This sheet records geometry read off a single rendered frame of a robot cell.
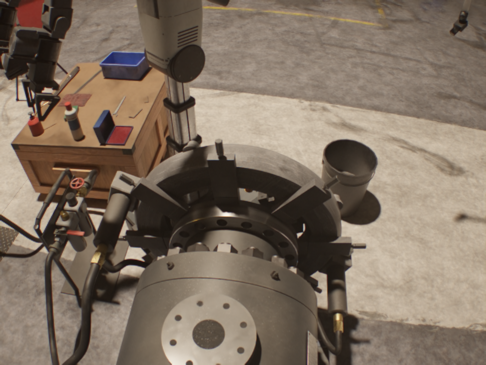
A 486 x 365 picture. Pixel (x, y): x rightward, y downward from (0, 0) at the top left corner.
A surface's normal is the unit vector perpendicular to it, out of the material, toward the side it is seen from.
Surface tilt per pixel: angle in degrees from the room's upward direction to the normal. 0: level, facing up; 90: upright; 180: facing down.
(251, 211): 14
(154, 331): 29
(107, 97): 0
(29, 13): 90
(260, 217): 22
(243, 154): 3
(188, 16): 90
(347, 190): 93
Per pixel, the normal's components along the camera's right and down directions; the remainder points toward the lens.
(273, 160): 0.29, -0.66
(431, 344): 0.00, -0.70
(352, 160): -0.50, 0.57
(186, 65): 0.69, 0.51
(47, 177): -0.10, 0.71
